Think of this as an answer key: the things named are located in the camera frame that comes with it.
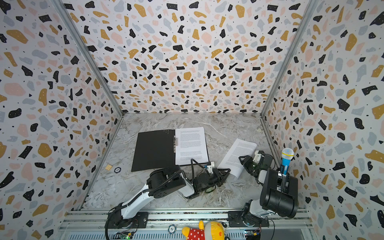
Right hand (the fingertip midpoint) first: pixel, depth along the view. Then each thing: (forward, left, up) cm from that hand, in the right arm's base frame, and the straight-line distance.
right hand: (241, 156), depth 93 cm
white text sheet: (+11, +32, -4) cm, 34 cm away
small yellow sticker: (-8, +81, -2) cm, 81 cm away
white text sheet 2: (-1, +6, -3) cm, 7 cm away
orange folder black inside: (+7, +55, -5) cm, 56 cm away
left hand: (-12, +7, +6) cm, 15 cm away
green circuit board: (-41, +61, -4) cm, 74 cm away
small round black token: (-9, +76, -3) cm, 76 cm away
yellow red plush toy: (-39, +20, +4) cm, 44 cm away
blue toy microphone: (-11, -15, +22) cm, 29 cm away
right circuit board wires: (-39, -1, -5) cm, 40 cm away
